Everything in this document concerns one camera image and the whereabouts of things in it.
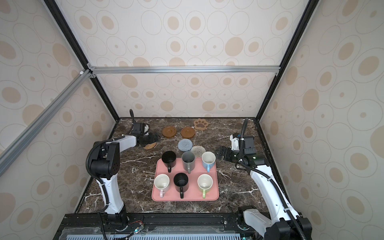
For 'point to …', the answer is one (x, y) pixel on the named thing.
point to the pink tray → (171, 194)
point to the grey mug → (188, 161)
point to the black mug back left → (168, 158)
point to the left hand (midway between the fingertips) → (158, 134)
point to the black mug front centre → (181, 181)
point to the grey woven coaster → (185, 145)
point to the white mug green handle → (205, 181)
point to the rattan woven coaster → (150, 145)
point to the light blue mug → (208, 158)
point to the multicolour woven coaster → (198, 151)
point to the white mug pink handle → (162, 182)
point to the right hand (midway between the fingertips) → (223, 152)
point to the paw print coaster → (200, 124)
